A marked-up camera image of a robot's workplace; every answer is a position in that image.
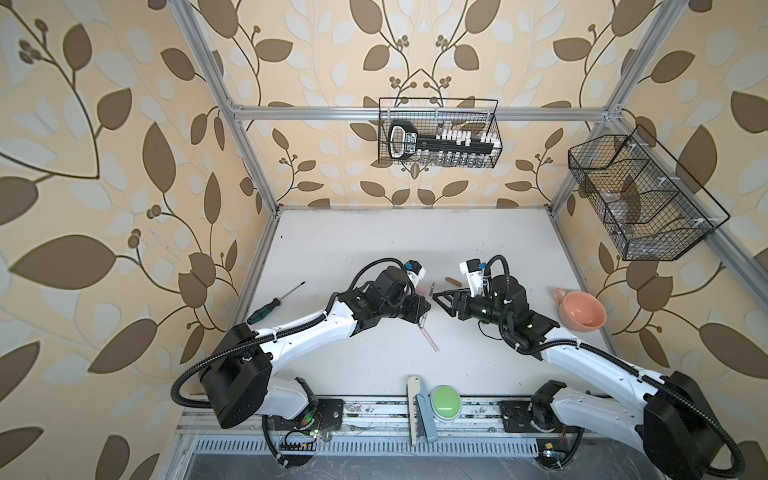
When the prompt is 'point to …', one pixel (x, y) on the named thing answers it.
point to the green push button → (445, 403)
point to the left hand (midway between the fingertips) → (433, 305)
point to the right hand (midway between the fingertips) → (439, 298)
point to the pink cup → (580, 312)
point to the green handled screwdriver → (264, 310)
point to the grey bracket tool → (419, 412)
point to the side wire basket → (648, 206)
